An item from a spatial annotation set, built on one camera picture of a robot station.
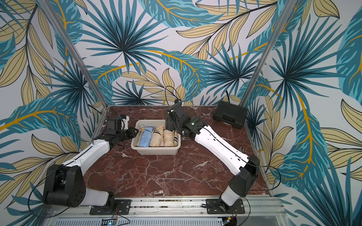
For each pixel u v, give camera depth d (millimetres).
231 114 1084
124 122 728
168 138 900
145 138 837
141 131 915
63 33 766
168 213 739
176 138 939
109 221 718
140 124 924
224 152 444
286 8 690
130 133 781
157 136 876
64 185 418
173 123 541
